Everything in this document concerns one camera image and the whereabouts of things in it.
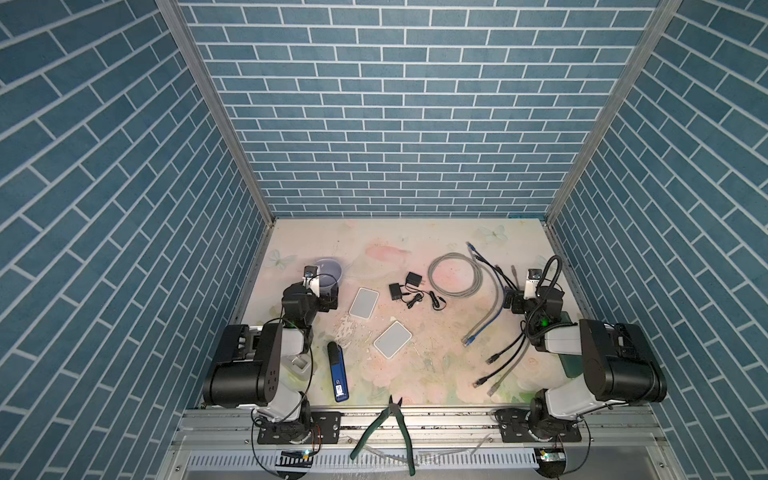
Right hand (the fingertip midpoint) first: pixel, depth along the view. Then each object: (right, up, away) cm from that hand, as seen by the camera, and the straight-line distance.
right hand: (522, 284), depth 95 cm
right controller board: (-2, -41, -21) cm, 46 cm away
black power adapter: (-34, +1, +7) cm, 35 cm away
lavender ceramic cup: (-63, +3, +4) cm, 63 cm away
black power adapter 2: (-41, -3, +4) cm, 41 cm away
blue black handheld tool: (-56, -22, -14) cm, 62 cm away
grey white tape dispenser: (-66, -20, -16) cm, 71 cm away
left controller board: (-65, -40, -22) cm, 79 cm away
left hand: (-64, +1, -1) cm, 64 cm away
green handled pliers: (-41, -30, -18) cm, 54 cm away
